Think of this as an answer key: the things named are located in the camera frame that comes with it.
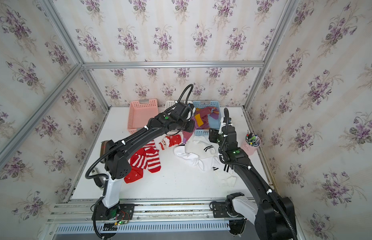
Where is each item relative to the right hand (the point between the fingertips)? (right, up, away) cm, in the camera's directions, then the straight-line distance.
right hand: (216, 129), depth 82 cm
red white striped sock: (-41, -17, +8) cm, 45 cm away
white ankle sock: (-5, -21, +6) cm, 22 cm away
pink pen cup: (+23, -8, +5) cm, 25 cm away
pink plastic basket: (-54, +12, +37) cm, 67 cm away
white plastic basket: (-30, +19, +34) cm, 49 cm away
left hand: (-12, +2, +2) cm, 12 cm away
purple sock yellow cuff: (-10, +6, +2) cm, 12 cm away
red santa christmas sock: (-28, -8, +16) cm, 33 cm away
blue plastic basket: (+4, +3, +29) cm, 29 cm away
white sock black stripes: (+6, -25, +4) cm, 26 cm away
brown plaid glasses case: (-68, -13, +9) cm, 70 cm away
